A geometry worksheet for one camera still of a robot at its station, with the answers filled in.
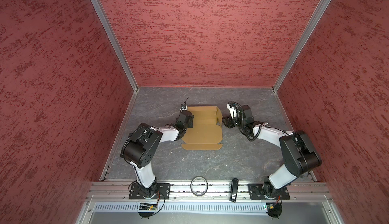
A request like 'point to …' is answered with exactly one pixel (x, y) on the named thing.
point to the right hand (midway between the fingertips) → (223, 120)
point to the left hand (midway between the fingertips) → (188, 119)
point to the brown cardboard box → (206, 133)
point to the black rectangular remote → (233, 191)
